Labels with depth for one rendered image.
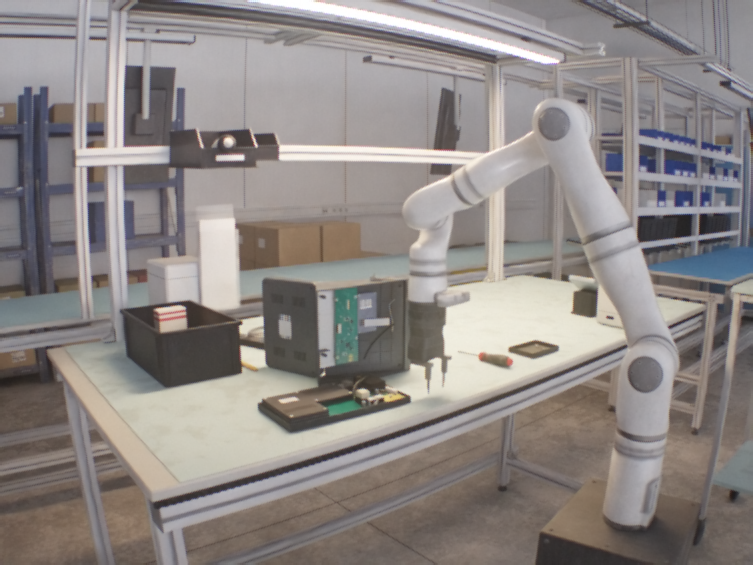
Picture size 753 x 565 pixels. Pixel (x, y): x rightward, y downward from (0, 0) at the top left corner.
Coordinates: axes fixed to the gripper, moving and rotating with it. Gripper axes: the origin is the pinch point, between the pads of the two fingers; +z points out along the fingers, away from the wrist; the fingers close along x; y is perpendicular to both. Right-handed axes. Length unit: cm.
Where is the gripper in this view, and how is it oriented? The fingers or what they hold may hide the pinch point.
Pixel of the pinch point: (435, 389)
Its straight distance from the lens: 123.0
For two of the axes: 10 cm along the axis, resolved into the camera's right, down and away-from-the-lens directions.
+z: 0.0, 9.9, 1.7
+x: -6.4, 1.3, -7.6
